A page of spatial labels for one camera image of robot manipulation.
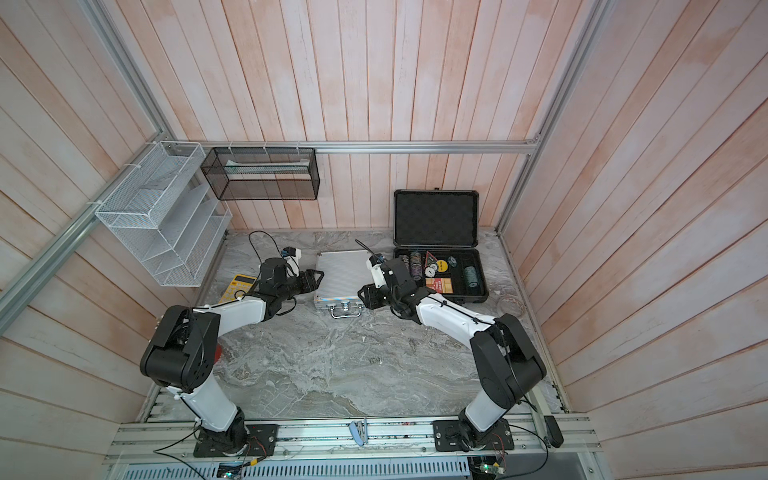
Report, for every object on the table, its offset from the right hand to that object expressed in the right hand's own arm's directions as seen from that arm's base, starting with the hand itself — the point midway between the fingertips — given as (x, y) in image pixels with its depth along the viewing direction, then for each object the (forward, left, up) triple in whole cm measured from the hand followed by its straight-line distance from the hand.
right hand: (364, 290), depth 89 cm
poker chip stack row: (+18, -17, -9) cm, 26 cm away
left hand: (+7, +15, -3) cm, 17 cm away
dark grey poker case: (+28, -25, -4) cm, 38 cm away
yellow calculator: (+9, +45, -9) cm, 47 cm away
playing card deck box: (+9, -25, -9) cm, 28 cm away
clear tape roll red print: (+3, -48, -12) cm, 50 cm away
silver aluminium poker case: (+11, +8, -7) cm, 15 cm away
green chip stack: (+13, -36, -10) cm, 40 cm away
